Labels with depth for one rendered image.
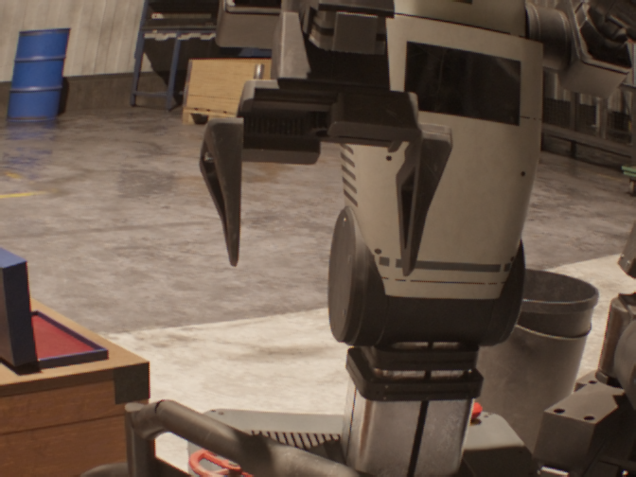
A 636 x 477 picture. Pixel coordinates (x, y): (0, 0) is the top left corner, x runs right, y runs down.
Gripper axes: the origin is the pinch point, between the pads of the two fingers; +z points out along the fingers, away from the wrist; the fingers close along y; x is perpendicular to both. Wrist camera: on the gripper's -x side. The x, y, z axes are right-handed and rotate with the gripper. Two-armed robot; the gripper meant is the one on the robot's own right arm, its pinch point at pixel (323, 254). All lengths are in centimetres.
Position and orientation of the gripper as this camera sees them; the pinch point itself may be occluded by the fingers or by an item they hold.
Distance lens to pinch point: 61.7
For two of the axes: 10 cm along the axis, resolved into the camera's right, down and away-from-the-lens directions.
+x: -1.7, 3.1, 9.4
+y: 9.9, 0.6, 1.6
